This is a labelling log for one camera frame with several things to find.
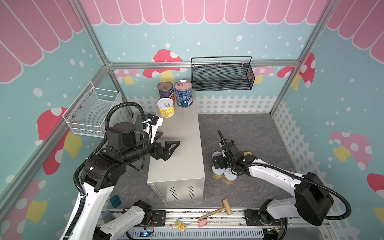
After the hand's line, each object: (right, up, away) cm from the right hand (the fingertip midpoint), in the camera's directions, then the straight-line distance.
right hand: (218, 158), depth 87 cm
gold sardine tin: (+18, +2, +7) cm, 20 cm away
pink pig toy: (-10, -28, -15) cm, 33 cm away
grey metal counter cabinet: (-19, 0, -34) cm, 39 cm away
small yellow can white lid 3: (+5, -10, -4) cm, 12 cm away
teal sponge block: (-56, -21, -8) cm, 60 cm away
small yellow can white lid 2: (-1, -8, -3) cm, 9 cm away
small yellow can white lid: (-1, +2, +3) cm, 4 cm away
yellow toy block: (-21, -29, -15) cm, 39 cm away
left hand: (-24, +12, -29) cm, 39 cm away
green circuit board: (-36, -34, -14) cm, 51 cm away
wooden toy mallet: (+3, -23, -10) cm, 25 cm away
